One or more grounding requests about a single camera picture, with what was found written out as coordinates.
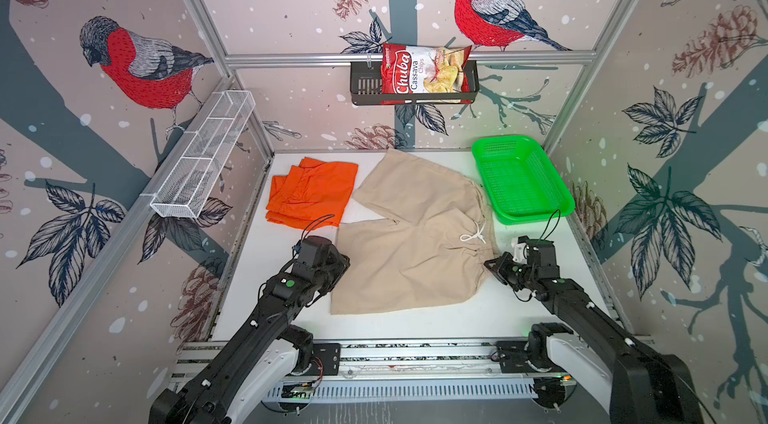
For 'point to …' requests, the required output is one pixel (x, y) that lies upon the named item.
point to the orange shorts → (313, 195)
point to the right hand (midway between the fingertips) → (483, 266)
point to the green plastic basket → (520, 181)
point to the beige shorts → (432, 248)
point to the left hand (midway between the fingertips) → (347, 263)
